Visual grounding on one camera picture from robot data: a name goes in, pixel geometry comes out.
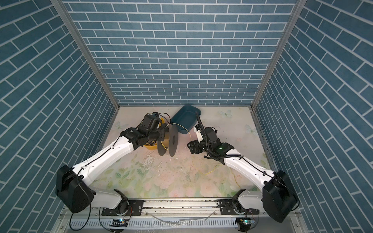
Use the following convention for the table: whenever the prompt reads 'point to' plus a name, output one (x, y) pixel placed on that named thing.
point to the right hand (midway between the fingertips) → (191, 141)
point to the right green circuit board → (244, 221)
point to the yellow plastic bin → (154, 146)
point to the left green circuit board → (119, 222)
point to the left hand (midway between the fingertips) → (164, 132)
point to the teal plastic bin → (185, 118)
